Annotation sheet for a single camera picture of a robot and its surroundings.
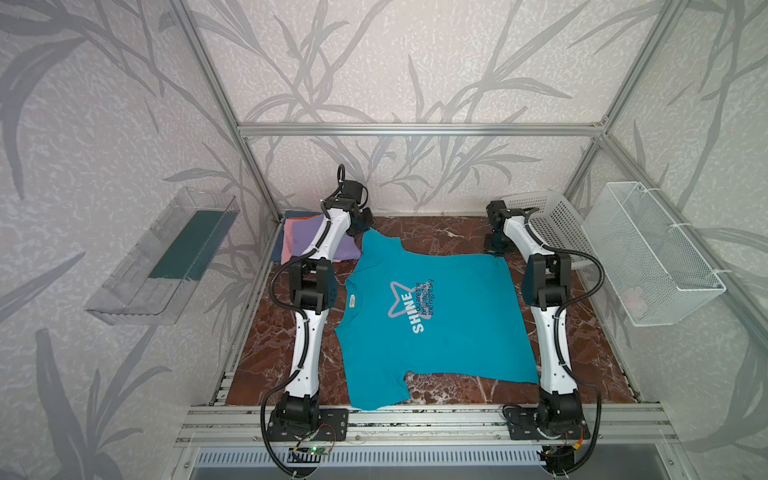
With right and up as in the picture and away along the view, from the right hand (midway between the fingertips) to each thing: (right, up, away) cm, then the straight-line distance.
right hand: (497, 244), depth 110 cm
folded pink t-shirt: (-75, 0, -8) cm, 75 cm away
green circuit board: (-55, -49, -39) cm, 83 cm away
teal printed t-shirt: (-34, -22, -16) cm, 43 cm away
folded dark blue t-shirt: (-81, +12, +9) cm, 83 cm away
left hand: (-46, +11, -5) cm, 47 cm away
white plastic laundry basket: (+24, +8, +6) cm, 26 cm away
